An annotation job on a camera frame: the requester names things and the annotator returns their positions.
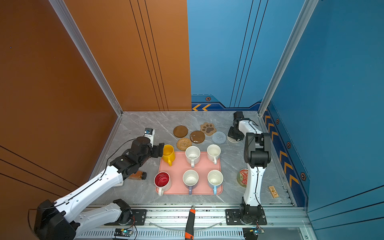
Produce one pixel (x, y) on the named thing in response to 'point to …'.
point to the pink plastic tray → (180, 165)
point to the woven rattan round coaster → (182, 143)
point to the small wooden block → (273, 191)
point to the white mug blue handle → (215, 179)
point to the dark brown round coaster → (180, 131)
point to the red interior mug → (162, 180)
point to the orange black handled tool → (189, 228)
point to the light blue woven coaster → (219, 137)
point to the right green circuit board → (252, 233)
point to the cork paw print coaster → (208, 128)
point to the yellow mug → (169, 154)
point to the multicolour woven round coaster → (232, 140)
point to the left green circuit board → (123, 232)
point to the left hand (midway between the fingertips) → (158, 142)
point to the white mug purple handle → (190, 178)
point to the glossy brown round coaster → (197, 136)
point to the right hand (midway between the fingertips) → (232, 136)
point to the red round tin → (242, 177)
